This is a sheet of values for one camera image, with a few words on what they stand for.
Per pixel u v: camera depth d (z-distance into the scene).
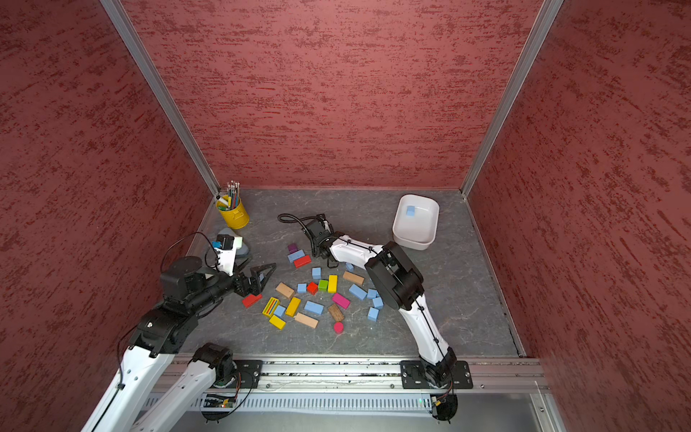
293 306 0.86
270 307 0.85
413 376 0.74
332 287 0.90
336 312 0.85
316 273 0.92
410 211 1.13
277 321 0.83
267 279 0.64
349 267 0.94
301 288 0.90
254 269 0.60
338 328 0.83
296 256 0.98
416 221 1.11
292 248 1.00
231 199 1.00
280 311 0.85
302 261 0.98
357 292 0.90
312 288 0.89
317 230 0.79
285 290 0.88
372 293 0.89
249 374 0.71
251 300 0.86
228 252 0.59
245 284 0.59
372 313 0.83
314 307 0.86
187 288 0.49
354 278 0.93
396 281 0.61
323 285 0.90
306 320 0.83
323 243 0.78
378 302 0.85
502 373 0.76
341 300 0.89
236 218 1.01
